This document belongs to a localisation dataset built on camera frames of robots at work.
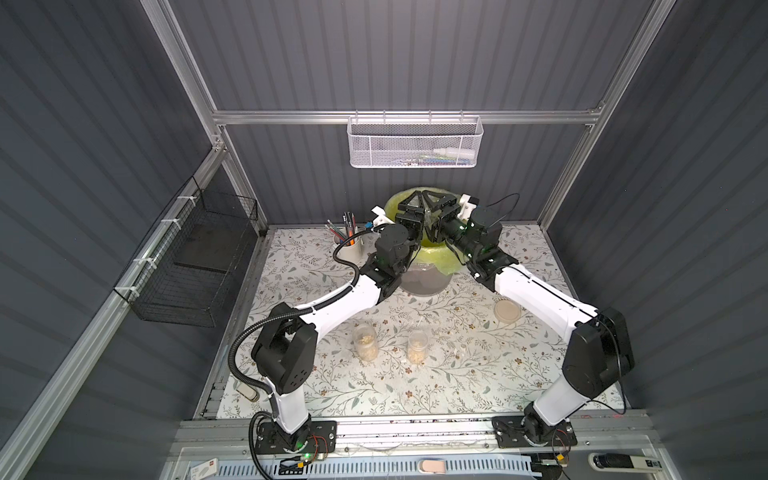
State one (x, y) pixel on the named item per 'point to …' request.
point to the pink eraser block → (433, 466)
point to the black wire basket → (183, 272)
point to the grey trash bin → (424, 279)
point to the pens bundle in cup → (350, 222)
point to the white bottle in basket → (456, 153)
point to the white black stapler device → (623, 463)
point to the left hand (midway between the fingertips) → (433, 203)
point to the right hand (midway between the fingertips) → (424, 200)
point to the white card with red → (205, 469)
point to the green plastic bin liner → (428, 253)
